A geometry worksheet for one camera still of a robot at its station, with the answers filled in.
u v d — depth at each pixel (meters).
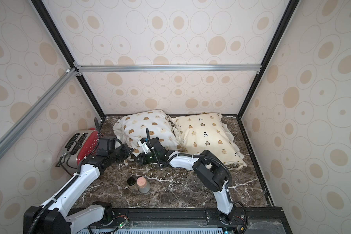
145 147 0.78
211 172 0.50
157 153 0.69
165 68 1.59
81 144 0.81
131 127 0.98
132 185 0.76
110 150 0.64
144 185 0.75
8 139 0.54
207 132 0.93
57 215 0.40
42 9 0.68
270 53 0.83
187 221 0.73
